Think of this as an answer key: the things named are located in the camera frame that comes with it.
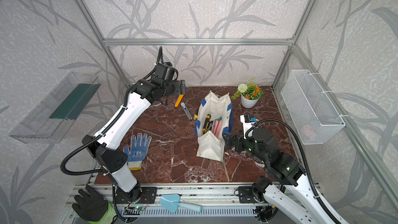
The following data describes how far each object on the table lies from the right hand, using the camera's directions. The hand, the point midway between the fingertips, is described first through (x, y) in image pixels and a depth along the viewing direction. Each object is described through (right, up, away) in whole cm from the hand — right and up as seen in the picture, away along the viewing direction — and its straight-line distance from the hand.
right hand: (230, 131), depth 67 cm
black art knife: (-9, -3, +30) cm, 31 cm away
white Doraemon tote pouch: (-9, -11, +15) cm, 20 cm away
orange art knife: (-30, +14, +41) cm, 53 cm away
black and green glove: (-64, -36, +4) cm, 73 cm away
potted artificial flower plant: (+17, +18, +32) cm, 41 cm away
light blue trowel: (-27, -34, +5) cm, 44 cm away
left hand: (-24, +21, +10) cm, 33 cm away
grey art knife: (-25, +6, +38) cm, 46 cm away
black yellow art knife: (-11, -1, +29) cm, 31 cm away
